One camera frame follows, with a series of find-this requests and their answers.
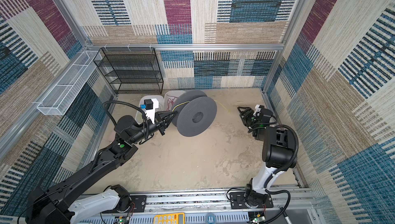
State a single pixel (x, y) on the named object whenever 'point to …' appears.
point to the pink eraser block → (111, 136)
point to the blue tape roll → (210, 218)
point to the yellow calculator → (171, 218)
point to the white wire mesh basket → (59, 99)
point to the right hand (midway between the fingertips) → (237, 111)
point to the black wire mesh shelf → (131, 70)
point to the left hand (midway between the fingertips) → (176, 110)
